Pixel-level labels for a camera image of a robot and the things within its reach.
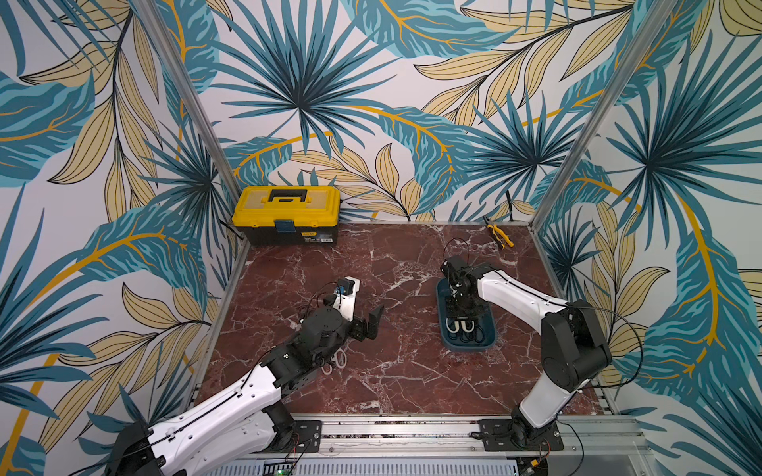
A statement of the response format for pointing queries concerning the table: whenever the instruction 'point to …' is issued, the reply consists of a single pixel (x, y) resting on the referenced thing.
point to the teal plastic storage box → (487, 317)
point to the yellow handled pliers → (500, 236)
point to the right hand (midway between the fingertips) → (457, 315)
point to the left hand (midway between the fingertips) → (362, 306)
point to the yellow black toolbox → (288, 215)
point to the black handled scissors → (477, 335)
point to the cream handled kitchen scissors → (462, 324)
